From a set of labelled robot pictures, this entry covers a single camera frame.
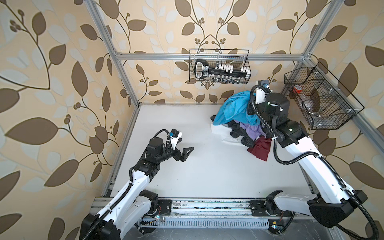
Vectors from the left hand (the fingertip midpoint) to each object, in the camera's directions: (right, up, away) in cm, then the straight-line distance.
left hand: (187, 143), depth 76 cm
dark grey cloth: (+30, +4, +17) cm, 35 cm away
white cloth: (+24, +4, +26) cm, 35 cm away
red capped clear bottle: (+64, +30, +11) cm, 72 cm away
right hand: (+31, +22, -10) cm, 39 cm away
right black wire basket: (+68, +20, -4) cm, 71 cm away
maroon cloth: (+46, -6, +18) cm, 50 cm away
